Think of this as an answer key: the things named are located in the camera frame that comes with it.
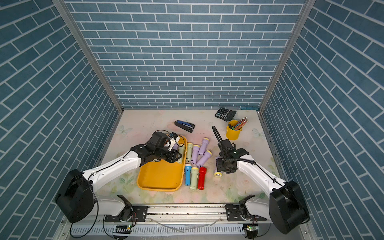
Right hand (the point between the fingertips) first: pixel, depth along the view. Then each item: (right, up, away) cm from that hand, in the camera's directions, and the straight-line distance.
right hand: (222, 167), depth 85 cm
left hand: (-22, +7, -3) cm, 24 cm away
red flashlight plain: (-12, -6, -2) cm, 14 cm away
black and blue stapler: (-24, +23, +24) cm, 42 cm away
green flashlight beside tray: (-20, +7, +8) cm, 23 cm away
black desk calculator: (+7, +32, +31) cm, 45 cm away
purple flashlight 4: (-3, -4, 0) cm, 5 cm away
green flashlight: (-16, -6, -2) cm, 17 cm away
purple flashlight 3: (-9, +5, +7) cm, 12 cm away
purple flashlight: (-16, +6, +9) cm, 19 cm away
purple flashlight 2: (-10, +11, +12) cm, 19 cm away
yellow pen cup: (+8, +18, +14) cm, 24 cm away
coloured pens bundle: (+13, +26, +9) cm, 30 cm away
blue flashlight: (-20, -4, -1) cm, 21 cm away
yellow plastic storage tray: (-34, -4, -2) cm, 35 cm away
